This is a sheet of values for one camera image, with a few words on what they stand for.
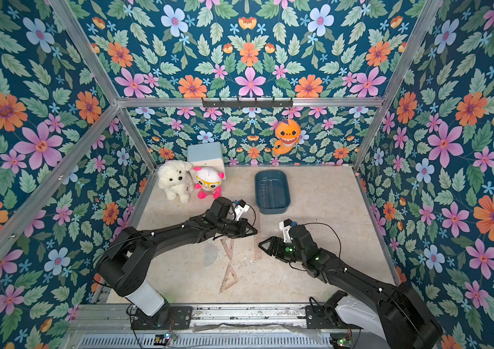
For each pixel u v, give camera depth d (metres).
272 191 1.08
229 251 0.90
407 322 0.40
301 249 0.64
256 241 0.84
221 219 0.73
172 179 0.93
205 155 1.05
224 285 0.81
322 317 0.74
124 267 0.45
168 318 0.68
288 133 0.97
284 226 0.78
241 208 0.82
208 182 0.95
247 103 0.93
